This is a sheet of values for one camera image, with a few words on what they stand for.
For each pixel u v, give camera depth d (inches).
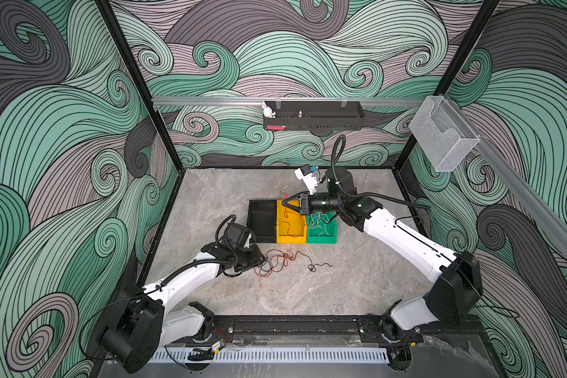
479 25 29.3
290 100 36.8
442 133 30.7
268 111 33.6
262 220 39.7
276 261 33.0
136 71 33.4
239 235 26.1
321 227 38.2
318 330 29.2
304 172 26.4
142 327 15.6
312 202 25.8
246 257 28.4
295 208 27.0
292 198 27.0
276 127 35.5
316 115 37.4
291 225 37.0
